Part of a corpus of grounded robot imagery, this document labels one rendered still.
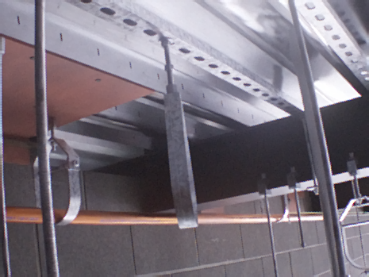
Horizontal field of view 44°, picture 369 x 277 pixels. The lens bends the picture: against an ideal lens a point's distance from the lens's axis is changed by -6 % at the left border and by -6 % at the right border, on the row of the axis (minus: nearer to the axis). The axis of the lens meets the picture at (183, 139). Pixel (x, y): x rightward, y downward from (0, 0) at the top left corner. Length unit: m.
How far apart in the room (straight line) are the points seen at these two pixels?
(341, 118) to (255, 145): 0.30
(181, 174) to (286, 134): 0.90
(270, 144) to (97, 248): 0.63
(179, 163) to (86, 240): 0.79
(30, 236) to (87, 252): 0.22
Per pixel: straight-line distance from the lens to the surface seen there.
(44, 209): 0.37
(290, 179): 1.41
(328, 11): 0.81
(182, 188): 0.68
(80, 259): 1.42
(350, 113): 1.50
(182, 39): 0.81
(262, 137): 1.58
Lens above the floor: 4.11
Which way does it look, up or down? 14 degrees up
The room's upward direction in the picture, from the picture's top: 7 degrees counter-clockwise
